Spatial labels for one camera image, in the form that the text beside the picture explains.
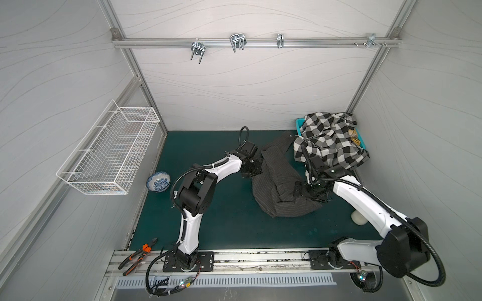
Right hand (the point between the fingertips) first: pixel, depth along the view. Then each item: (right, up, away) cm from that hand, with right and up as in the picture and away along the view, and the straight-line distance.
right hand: (306, 190), depth 82 cm
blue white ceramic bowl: (-73, +1, +14) cm, 74 cm away
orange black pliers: (-68, -22, -7) cm, 72 cm away
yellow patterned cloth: (+34, +26, +22) cm, 48 cm away
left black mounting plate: (-43, -27, -9) cm, 52 cm away
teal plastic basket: (+5, +35, +30) cm, 46 cm away
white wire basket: (-79, +15, -13) cm, 81 cm away
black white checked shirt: (+20, +26, +22) cm, 39 cm away
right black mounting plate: (+2, -26, -9) cm, 28 cm away
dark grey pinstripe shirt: (-13, -1, +9) cm, 16 cm away
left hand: (-18, +8, +13) cm, 24 cm away
